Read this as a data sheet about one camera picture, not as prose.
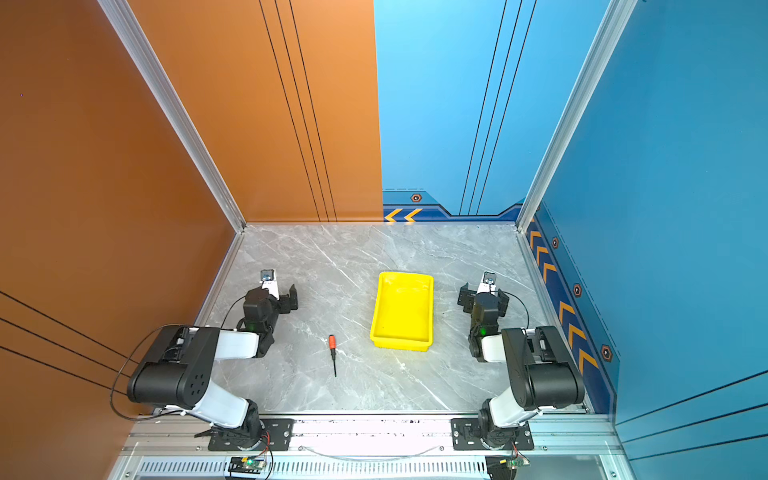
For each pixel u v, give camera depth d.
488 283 0.79
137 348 0.49
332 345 0.88
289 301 0.86
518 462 0.69
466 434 0.72
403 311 1.09
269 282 0.81
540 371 0.45
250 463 0.71
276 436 0.74
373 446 0.75
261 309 0.72
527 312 0.94
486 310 0.70
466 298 0.84
